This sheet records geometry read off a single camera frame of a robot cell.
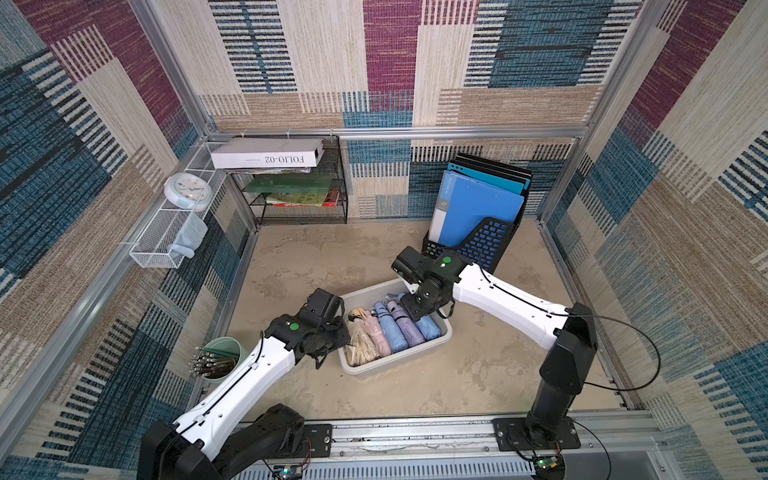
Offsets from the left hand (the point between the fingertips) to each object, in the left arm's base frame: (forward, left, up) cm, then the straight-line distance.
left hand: (346, 334), depth 80 cm
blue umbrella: (+1, -22, +1) cm, 22 cm away
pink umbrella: (+4, -7, -3) cm, 9 cm away
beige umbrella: (-3, -3, -1) cm, 4 cm away
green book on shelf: (+41, +18, +16) cm, 48 cm away
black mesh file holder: (+25, -41, +5) cm, 48 cm away
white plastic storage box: (+11, -5, 0) cm, 12 cm away
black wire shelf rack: (+57, +10, -9) cm, 58 cm away
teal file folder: (+36, -49, +20) cm, 64 cm away
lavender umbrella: (+3, -16, 0) cm, 16 cm away
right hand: (+6, -18, +4) cm, 20 cm away
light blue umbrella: (+1, -13, -3) cm, 13 cm away
